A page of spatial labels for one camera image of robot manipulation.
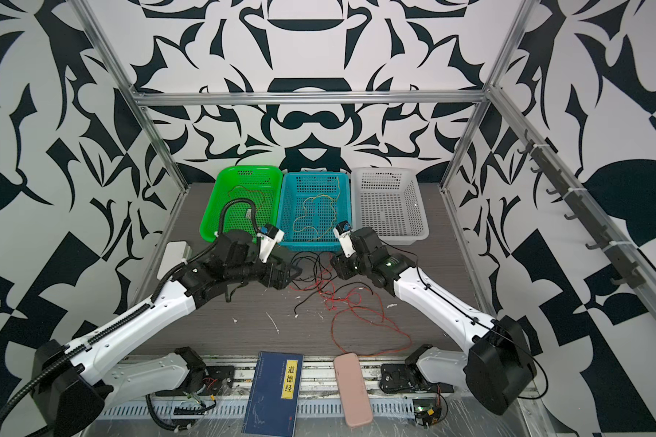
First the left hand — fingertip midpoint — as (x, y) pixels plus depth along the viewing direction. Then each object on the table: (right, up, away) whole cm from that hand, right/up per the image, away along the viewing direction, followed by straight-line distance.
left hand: (288, 259), depth 76 cm
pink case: (+18, -34, -3) cm, 38 cm away
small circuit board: (+36, -38, -5) cm, 53 cm away
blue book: (-3, -35, -4) cm, 35 cm away
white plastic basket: (+36, +18, +40) cm, 57 cm away
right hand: (+14, 0, +6) cm, 15 cm away
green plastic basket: (-18, +25, +44) cm, 54 cm away
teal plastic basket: (+4, +16, +39) cm, 43 cm away
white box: (-42, -1, +18) cm, 46 cm away
